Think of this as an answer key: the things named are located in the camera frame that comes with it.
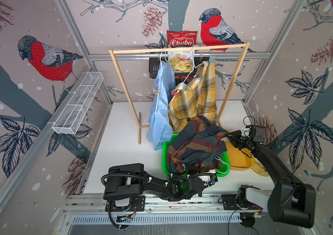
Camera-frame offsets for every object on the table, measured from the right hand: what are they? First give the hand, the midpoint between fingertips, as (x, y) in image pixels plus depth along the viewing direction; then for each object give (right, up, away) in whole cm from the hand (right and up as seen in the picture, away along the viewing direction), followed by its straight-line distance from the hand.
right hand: (226, 133), depth 87 cm
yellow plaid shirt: (-18, +22, +1) cm, 28 cm away
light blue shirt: (-39, +4, -16) cm, 42 cm away
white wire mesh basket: (-85, +19, -7) cm, 88 cm away
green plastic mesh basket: (-4, -20, -5) cm, 21 cm away
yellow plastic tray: (+9, -16, +1) cm, 19 cm away
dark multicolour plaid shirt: (-18, -4, -5) cm, 19 cm away
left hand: (-18, -12, -11) cm, 24 cm away
